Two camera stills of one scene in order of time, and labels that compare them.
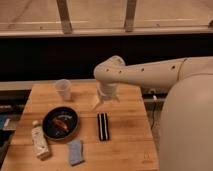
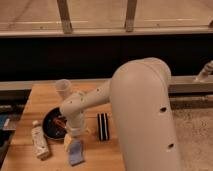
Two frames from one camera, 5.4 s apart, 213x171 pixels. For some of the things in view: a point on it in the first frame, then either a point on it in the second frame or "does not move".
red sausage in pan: [61, 125] does not move
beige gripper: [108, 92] -> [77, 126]
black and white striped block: [103, 126] does not move
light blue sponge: [76, 152] does not move
